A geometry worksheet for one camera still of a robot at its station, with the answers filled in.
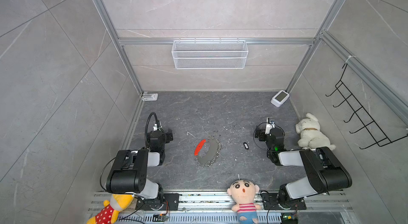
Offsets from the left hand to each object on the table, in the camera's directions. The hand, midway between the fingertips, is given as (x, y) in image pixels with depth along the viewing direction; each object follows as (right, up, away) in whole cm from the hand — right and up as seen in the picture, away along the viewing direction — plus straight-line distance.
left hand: (161, 127), depth 94 cm
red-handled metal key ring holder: (+27, -14, -3) cm, 31 cm away
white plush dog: (+86, -4, -6) cm, 87 cm away
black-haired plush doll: (+44, -25, -25) cm, 56 cm away
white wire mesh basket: (+28, +46, +7) cm, 55 cm away
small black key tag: (+51, -10, -1) cm, 52 cm away
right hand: (+64, +1, 0) cm, 64 cm away
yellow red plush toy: (-14, -33, -28) cm, 45 cm away
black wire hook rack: (+94, +1, -34) cm, 100 cm away
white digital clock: (+79, +19, +17) cm, 83 cm away
